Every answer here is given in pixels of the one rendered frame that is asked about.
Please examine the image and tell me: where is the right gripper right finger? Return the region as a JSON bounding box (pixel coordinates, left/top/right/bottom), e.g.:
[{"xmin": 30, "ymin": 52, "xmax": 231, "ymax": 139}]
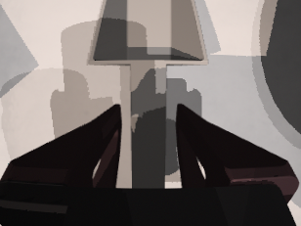
[{"xmin": 176, "ymin": 104, "xmax": 299, "ymax": 203}]

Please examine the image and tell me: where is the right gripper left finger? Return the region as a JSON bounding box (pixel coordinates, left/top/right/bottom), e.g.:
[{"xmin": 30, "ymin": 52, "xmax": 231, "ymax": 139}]
[{"xmin": 0, "ymin": 104, "xmax": 122, "ymax": 188}]

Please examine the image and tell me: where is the grey scoop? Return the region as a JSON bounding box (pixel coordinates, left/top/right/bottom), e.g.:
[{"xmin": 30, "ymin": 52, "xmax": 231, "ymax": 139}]
[{"xmin": 89, "ymin": 0, "xmax": 208, "ymax": 189}]

